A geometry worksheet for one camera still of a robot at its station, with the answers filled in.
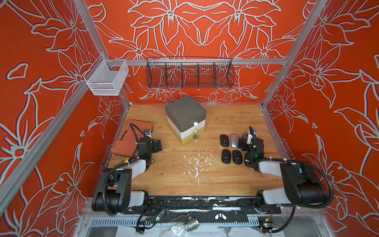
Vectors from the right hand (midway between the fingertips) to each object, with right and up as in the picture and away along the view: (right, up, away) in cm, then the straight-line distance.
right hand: (248, 137), depth 92 cm
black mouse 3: (-9, -8, -21) cm, 24 cm away
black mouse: (-15, -3, +3) cm, 15 cm away
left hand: (-62, -2, +1) cm, 62 cm away
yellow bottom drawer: (-42, -2, +1) cm, 42 cm away
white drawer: (-41, +3, -4) cm, 41 cm away
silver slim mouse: (-7, -2, +5) cm, 9 cm away
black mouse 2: (-9, -12, -4) cm, 15 cm away
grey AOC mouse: (-15, -11, -3) cm, 19 cm away
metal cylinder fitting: (-37, -36, -26) cm, 58 cm away
